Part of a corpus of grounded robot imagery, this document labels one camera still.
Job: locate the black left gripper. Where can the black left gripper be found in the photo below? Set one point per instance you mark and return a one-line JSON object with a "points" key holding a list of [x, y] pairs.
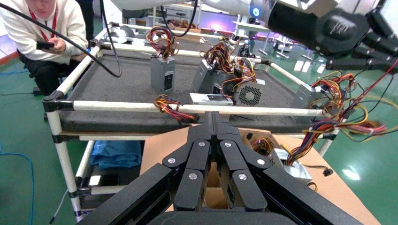
{"points": [[339, 31]]}

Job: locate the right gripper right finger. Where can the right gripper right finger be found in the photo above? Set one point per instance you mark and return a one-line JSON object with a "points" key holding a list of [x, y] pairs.
{"points": [[245, 161]]}

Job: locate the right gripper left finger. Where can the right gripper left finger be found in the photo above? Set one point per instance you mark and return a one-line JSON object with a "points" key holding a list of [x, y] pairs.
{"points": [[186, 161]]}

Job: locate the black phone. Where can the black phone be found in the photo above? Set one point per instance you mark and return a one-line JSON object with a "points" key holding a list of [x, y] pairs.
{"points": [[43, 45]]}

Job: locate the cardboard box with dividers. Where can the cardboard box with dividers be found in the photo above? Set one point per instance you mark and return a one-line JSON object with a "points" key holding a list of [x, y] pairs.
{"points": [[168, 149]]}

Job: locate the person's left hand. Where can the person's left hand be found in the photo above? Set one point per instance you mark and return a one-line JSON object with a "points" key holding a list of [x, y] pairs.
{"points": [[59, 46]]}

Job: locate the power supply with round vent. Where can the power supply with round vent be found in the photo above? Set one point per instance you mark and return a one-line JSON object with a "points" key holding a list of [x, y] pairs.
{"points": [[250, 95]]}

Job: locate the flat power supply with label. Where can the flat power supply with label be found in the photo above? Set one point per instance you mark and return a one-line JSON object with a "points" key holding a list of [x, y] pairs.
{"points": [[211, 99]]}

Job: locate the blue plastic bag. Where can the blue plastic bag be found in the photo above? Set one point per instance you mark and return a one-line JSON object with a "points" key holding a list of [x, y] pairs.
{"points": [[115, 153]]}

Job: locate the grey foam cart mat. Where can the grey foam cart mat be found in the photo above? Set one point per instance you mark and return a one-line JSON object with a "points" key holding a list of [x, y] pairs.
{"points": [[124, 80]]}

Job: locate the white workshop table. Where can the white workshop table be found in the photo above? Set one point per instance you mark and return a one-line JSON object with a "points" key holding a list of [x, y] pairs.
{"points": [[248, 26]]}

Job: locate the white round device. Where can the white round device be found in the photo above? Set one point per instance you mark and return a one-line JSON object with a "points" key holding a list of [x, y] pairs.
{"points": [[121, 32]]}

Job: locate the person in cream sweater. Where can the person in cream sweater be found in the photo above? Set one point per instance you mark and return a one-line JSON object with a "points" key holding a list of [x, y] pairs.
{"points": [[18, 31]]}

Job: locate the white pipe cart frame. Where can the white pipe cart frame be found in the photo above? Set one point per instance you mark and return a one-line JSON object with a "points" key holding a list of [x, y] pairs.
{"points": [[108, 105]]}

